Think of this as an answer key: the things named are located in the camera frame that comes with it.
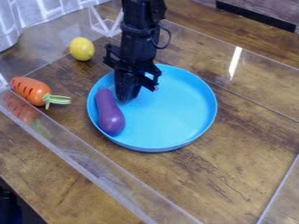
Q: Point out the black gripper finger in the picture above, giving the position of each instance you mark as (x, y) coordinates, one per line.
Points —
(127, 85)

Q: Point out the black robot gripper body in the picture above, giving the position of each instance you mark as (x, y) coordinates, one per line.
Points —
(141, 28)

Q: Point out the purple toy eggplant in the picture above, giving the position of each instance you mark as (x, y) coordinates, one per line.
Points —
(110, 117)

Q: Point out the blue round tray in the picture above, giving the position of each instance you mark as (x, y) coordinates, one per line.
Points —
(169, 118)

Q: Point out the clear acrylic stand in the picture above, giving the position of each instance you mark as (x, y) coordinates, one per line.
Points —
(102, 25)

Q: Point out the yellow toy lemon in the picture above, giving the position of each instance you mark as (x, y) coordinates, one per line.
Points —
(82, 49)

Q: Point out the orange toy carrot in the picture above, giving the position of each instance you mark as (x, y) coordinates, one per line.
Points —
(37, 92)

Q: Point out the grey white curtain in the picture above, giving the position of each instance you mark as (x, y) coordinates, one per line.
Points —
(21, 14)

